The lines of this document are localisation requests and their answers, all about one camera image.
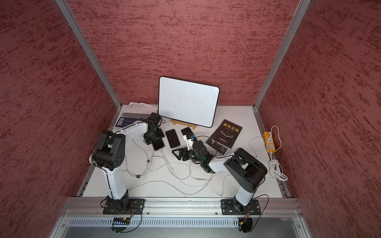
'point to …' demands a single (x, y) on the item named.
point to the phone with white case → (172, 138)
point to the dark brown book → (224, 136)
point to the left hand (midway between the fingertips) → (157, 140)
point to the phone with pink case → (158, 144)
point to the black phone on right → (187, 132)
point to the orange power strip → (269, 142)
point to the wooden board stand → (174, 122)
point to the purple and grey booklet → (135, 111)
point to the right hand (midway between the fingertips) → (176, 153)
